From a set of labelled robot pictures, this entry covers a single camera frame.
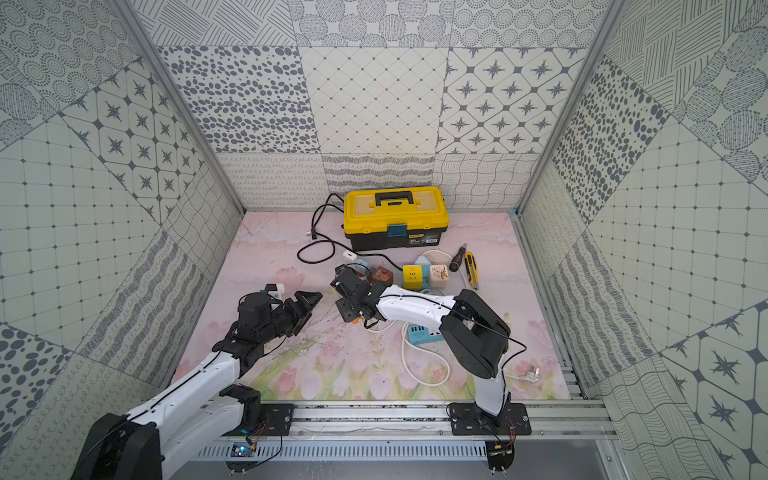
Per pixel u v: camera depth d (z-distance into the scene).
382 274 0.93
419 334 0.86
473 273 1.01
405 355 0.84
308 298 0.76
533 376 0.80
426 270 0.93
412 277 0.91
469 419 0.70
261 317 0.66
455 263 1.01
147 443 0.40
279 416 0.75
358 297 0.66
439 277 0.91
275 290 0.80
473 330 0.50
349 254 0.98
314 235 1.11
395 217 0.97
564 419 0.76
